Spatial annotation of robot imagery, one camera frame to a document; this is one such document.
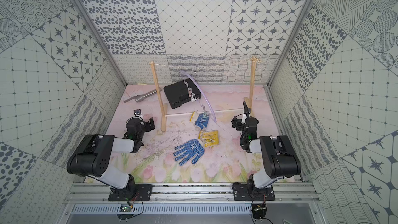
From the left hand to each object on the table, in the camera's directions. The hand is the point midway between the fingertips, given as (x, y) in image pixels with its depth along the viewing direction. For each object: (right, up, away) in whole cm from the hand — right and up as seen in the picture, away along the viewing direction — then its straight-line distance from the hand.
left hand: (148, 118), depth 94 cm
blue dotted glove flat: (+28, -16, -6) cm, 33 cm away
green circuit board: (-2, -39, -23) cm, 46 cm away
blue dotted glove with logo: (+33, -2, +4) cm, 34 cm away
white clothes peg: (+28, +12, -2) cm, 30 cm away
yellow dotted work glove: (+38, -10, -2) cm, 39 cm away
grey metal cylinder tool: (-12, +13, +14) cm, 22 cm away
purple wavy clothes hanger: (+33, +17, +16) cm, 40 cm away
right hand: (+59, 0, +1) cm, 59 cm away
